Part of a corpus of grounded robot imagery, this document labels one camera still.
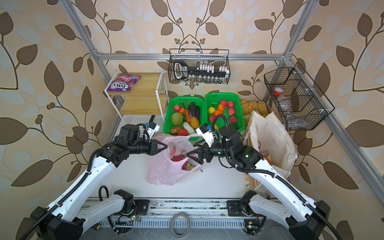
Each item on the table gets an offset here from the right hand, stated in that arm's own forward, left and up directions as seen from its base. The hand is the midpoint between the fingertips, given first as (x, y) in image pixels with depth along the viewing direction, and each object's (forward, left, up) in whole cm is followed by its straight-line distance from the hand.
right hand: (192, 150), depth 65 cm
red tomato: (+24, +7, -21) cm, 33 cm away
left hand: (+5, +12, -4) cm, 14 cm away
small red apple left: (+37, -14, -22) cm, 45 cm away
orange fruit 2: (+42, -18, -22) cm, 51 cm away
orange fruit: (+48, -21, -22) cm, 57 cm away
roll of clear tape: (-21, +10, -24) cm, 34 cm away
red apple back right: (+51, -29, -23) cm, 63 cm away
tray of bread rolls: (+47, -42, -22) cm, 66 cm away
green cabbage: (+34, +11, -19) cm, 40 cm away
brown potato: (+27, +13, -22) cm, 37 cm away
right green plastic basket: (+56, -17, -22) cm, 63 cm away
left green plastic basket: (+42, +7, -24) cm, 49 cm away
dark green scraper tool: (+38, +32, -26) cm, 56 cm away
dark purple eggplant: (+44, -1, -21) cm, 48 cm away
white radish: (+27, +2, -23) cm, 35 cm away
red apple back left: (+53, -24, -22) cm, 62 cm away
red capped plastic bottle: (+31, -47, +6) cm, 57 cm away
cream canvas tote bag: (+15, -42, -10) cm, 46 cm away
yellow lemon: (+46, -14, -23) cm, 53 cm away
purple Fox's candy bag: (+40, +39, +7) cm, 57 cm away
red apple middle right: (+43, -29, -22) cm, 56 cm away
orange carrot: (+47, +8, -24) cm, 53 cm away
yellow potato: (+32, -1, -21) cm, 39 cm away
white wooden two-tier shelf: (+33, +29, +5) cm, 44 cm away
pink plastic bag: (-3, +11, -7) cm, 13 cm away
